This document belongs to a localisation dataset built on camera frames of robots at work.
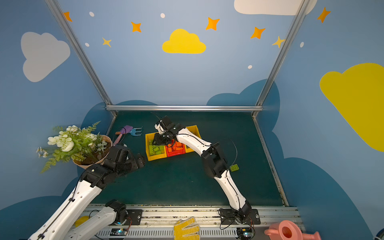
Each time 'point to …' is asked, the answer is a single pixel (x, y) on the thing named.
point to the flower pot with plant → (82, 146)
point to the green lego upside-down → (156, 149)
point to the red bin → (175, 153)
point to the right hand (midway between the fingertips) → (155, 141)
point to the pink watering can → (289, 230)
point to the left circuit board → (118, 231)
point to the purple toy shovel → (124, 130)
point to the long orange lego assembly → (177, 146)
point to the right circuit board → (244, 233)
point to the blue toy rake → (133, 131)
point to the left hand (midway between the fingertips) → (140, 161)
